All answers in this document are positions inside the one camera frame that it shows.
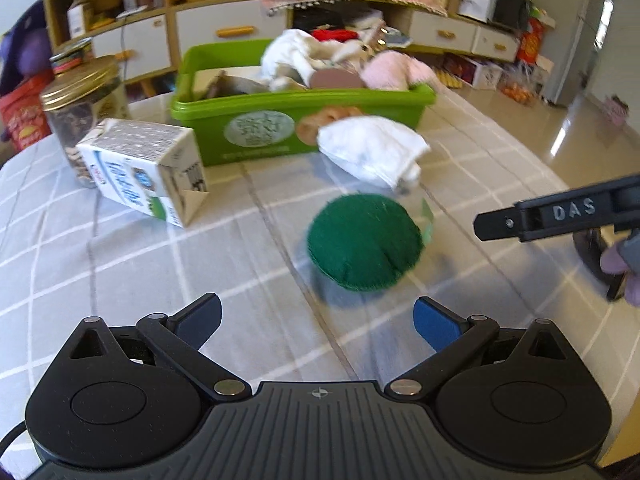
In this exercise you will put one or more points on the wooden cabinet white drawers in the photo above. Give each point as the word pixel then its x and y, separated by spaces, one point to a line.
pixel 149 37

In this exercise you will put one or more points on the purple plush toy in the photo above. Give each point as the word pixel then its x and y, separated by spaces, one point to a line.
pixel 25 49

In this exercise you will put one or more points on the white rabbit plush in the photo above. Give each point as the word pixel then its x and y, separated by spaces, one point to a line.
pixel 295 56

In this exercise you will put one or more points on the green felt cushion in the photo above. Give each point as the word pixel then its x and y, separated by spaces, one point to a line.
pixel 364 242

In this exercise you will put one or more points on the pink plush toy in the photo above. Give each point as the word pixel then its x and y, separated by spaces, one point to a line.
pixel 392 70

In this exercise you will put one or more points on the green plastic bin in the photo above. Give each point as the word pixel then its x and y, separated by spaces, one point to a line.
pixel 236 128

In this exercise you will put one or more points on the white cloth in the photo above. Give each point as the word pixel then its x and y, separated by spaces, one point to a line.
pixel 374 150

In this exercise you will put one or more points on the small metal can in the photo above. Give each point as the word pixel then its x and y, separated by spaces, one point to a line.
pixel 73 56

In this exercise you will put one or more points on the red gift bucket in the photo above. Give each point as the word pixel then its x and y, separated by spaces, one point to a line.
pixel 22 112

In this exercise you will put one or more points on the glass jar gold lid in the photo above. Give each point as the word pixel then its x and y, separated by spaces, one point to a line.
pixel 76 101

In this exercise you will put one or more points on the gloved right hand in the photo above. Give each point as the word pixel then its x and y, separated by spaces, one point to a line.
pixel 623 258

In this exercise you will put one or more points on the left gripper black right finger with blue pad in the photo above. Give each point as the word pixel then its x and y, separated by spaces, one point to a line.
pixel 455 340

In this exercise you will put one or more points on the low white drawer cabinet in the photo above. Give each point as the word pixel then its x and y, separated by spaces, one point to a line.
pixel 436 34

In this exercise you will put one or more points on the white blue milk carton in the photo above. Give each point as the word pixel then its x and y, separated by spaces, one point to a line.
pixel 149 167

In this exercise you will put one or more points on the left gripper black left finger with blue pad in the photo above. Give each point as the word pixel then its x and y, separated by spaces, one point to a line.
pixel 177 339

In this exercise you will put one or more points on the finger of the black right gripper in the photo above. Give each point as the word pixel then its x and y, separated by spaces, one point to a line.
pixel 611 203

